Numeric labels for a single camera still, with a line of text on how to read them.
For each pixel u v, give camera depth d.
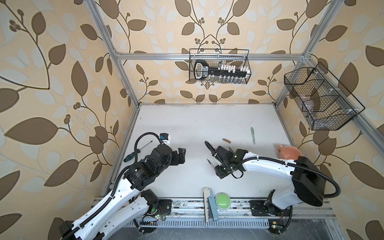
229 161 0.63
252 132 1.04
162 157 0.52
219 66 0.81
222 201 0.76
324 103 0.74
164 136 0.63
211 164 0.89
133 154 0.92
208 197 0.75
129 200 0.47
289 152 0.93
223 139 1.01
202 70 0.84
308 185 0.43
